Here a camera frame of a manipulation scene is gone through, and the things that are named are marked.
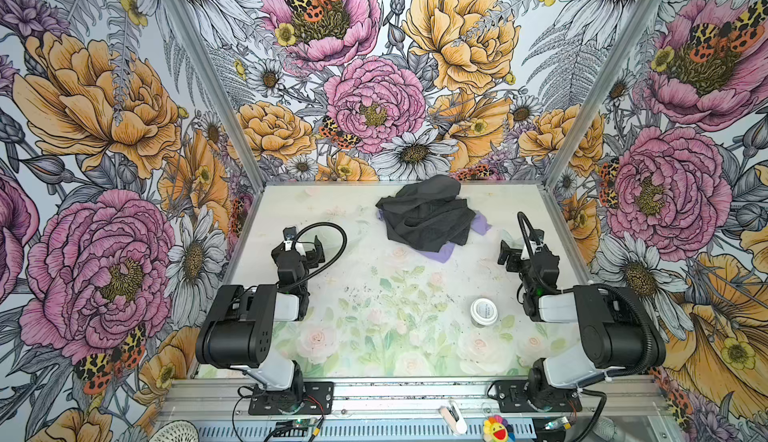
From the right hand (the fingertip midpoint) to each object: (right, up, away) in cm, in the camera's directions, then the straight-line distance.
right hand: (517, 249), depth 94 cm
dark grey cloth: (-27, +11, +9) cm, 31 cm away
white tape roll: (-14, -15, -12) cm, 24 cm away
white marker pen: (-24, -36, -24) cm, 49 cm away
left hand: (-66, +1, 0) cm, 66 cm away
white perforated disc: (-87, -37, -26) cm, 98 cm away
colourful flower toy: (-14, -38, -25) cm, 47 cm away
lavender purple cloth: (-8, +6, +13) cm, 17 cm away
